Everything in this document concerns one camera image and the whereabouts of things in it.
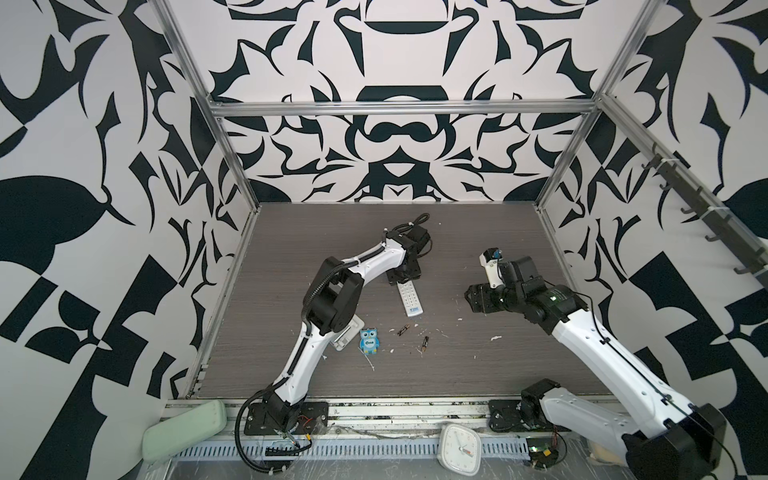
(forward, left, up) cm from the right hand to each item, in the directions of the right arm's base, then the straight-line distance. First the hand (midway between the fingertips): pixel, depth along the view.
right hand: (479, 290), depth 78 cm
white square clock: (-33, +8, -12) cm, 36 cm away
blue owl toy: (-8, +29, -14) cm, 33 cm away
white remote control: (+5, +17, -15) cm, 23 cm away
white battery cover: (-7, +36, -14) cm, 39 cm away
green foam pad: (-30, +74, -11) cm, 81 cm away
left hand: (+14, +16, -13) cm, 25 cm away
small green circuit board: (-33, -12, -18) cm, 40 cm away
